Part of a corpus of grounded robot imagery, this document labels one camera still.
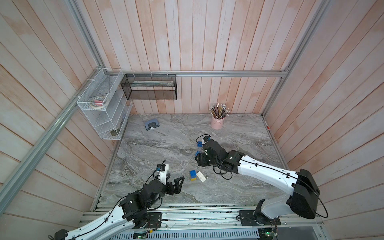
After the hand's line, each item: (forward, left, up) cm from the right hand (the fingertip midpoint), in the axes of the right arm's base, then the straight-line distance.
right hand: (199, 157), depth 81 cm
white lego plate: (-6, -1, -12) cm, 14 cm away
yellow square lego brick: (-8, +4, -12) cm, 15 cm away
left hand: (-11, +12, -2) cm, 17 cm away
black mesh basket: (+49, +34, +12) cm, 61 cm away
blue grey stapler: (+34, +34, -10) cm, 49 cm away
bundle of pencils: (+39, -15, -2) cm, 42 cm away
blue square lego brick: (-7, +3, -7) cm, 10 cm away
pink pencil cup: (+32, -14, -9) cm, 36 cm away
